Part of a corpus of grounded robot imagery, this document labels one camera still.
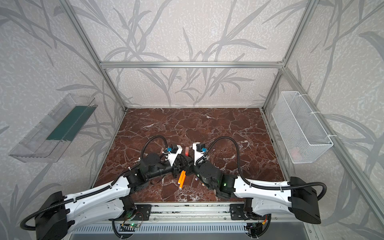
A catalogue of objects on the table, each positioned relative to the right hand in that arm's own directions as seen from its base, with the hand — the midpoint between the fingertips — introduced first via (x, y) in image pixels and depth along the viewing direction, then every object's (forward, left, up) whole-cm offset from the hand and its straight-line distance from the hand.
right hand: (183, 150), depth 69 cm
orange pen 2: (-7, +2, -24) cm, 25 cm away
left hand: (-3, -4, -4) cm, 6 cm away
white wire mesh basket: (-1, -51, +9) cm, 52 cm away
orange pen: (-6, +3, -24) cm, 25 cm away
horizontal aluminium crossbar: (+56, -1, +10) cm, 57 cm away
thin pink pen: (-2, -2, +2) cm, 3 cm away
